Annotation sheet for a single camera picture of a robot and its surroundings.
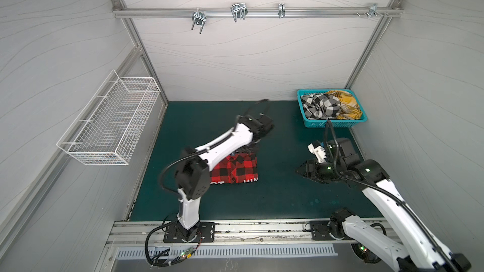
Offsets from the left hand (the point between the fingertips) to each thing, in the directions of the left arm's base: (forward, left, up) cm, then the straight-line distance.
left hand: (251, 147), depth 84 cm
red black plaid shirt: (-6, +5, -9) cm, 12 cm away
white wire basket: (-5, +53, +18) cm, 56 cm away
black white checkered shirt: (+32, -40, -5) cm, 52 cm away
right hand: (-12, -19, +7) cm, 24 cm away
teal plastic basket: (+21, -47, -7) cm, 52 cm away
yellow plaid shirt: (+28, -55, -3) cm, 62 cm away
